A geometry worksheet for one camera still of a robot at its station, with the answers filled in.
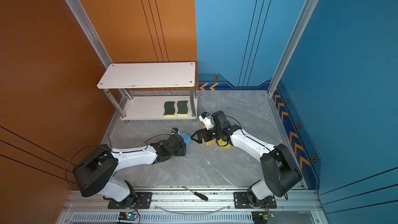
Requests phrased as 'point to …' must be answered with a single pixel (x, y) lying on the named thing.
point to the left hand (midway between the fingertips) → (181, 145)
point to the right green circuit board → (259, 217)
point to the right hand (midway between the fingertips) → (197, 135)
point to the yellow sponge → (222, 143)
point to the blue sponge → (186, 138)
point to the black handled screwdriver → (201, 196)
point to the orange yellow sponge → (210, 142)
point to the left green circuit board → (127, 216)
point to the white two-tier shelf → (149, 85)
